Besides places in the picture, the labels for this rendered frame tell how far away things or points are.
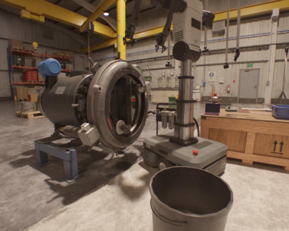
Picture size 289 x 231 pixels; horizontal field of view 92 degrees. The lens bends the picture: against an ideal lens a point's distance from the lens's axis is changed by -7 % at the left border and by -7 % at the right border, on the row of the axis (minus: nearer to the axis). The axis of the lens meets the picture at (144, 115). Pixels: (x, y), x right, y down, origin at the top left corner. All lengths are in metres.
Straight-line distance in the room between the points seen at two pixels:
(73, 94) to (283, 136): 1.91
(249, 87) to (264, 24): 3.81
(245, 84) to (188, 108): 10.35
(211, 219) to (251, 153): 1.33
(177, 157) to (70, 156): 0.85
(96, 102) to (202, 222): 0.84
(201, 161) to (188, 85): 0.62
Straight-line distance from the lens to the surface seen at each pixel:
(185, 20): 1.39
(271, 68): 11.43
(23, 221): 1.21
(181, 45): 1.35
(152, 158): 1.46
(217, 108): 1.90
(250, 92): 11.60
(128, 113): 1.25
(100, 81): 1.07
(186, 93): 1.34
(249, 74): 11.65
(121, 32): 5.30
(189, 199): 0.87
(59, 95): 1.53
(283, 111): 1.89
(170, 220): 0.58
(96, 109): 1.04
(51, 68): 1.67
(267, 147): 1.84
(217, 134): 1.78
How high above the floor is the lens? 0.73
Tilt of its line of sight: 9 degrees down
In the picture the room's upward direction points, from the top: straight up
